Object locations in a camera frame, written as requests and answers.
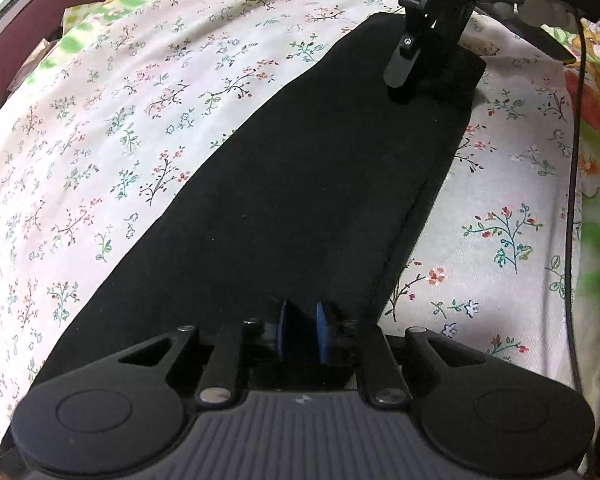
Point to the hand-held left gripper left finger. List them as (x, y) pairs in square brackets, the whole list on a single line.
[(281, 327)]

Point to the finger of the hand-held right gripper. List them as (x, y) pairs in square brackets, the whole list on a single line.
[(450, 30), (405, 57)]

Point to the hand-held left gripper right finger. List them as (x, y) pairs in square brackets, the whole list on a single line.
[(322, 332)]

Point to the black pants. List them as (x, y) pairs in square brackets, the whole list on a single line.
[(305, 185)]

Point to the pink and yellow printed blanket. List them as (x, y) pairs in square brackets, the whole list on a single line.
[(597, 90)]

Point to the white floral bed sheet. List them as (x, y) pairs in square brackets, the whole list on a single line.
[(130, 135)]

